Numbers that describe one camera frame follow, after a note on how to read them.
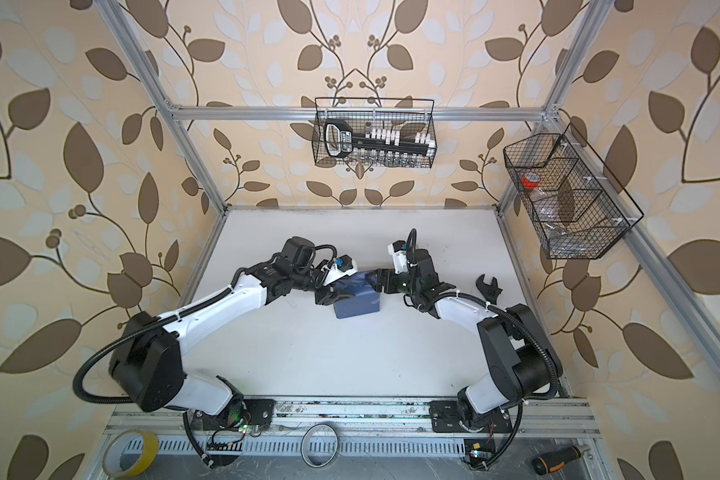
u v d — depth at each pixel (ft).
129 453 2.31
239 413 2.30
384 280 2.61
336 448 2.34
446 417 2.40
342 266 2.23
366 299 2.79
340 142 2.79
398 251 2.65
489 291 3.15
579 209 2.41
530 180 2.65
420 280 2.30
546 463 2.15
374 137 2.71
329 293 2.32
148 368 1.40
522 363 1.44
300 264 2.19
